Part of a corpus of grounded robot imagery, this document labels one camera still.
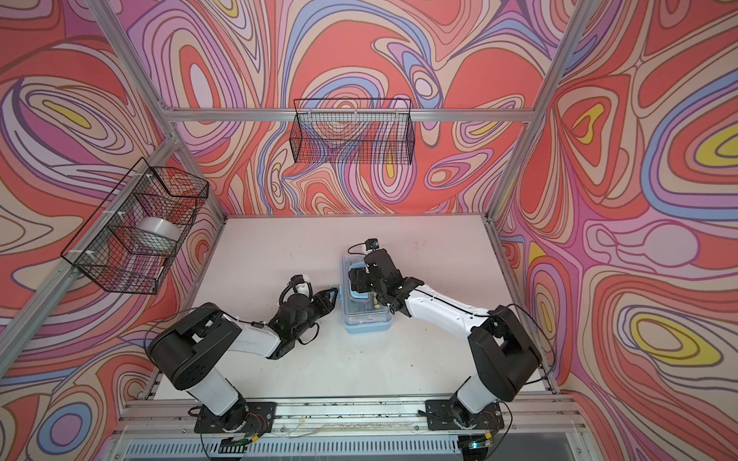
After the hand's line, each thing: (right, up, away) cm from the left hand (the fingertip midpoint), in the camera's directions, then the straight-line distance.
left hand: (340, 291), depth 89 cm
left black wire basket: (-49, +16, -20) cm, 55 cm away
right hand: (+7, +4, -2) cm, 8 cm away
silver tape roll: (-43, +17, -19) cm, 51 cm away
